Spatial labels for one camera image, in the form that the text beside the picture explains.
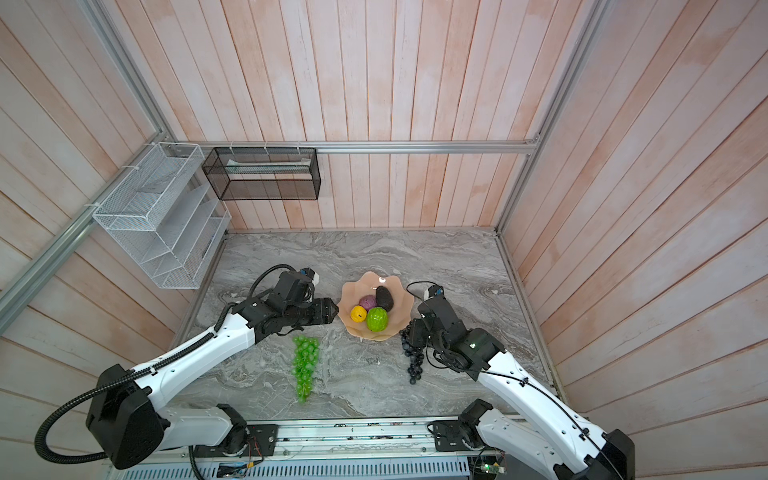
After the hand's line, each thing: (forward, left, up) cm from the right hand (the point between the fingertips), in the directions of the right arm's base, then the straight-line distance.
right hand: (414, 324), depth 78 cm
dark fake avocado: (+14, +8, -11) cm, 20 cm away
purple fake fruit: (+12, +13, -9) cm, 20 cm away
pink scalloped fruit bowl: (+8, +4, -11) cm, 14 cm away
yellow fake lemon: (+6, +16, -7) cm, 19 cm away
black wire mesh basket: (+53, +53, +10) cm, 76 cm away
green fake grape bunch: (-7, +31, -11) cm, 33 cm away
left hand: (+2, +24, -1) cm, 24 cm away
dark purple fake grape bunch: (-5, -1, -9) cm, 10 cm away
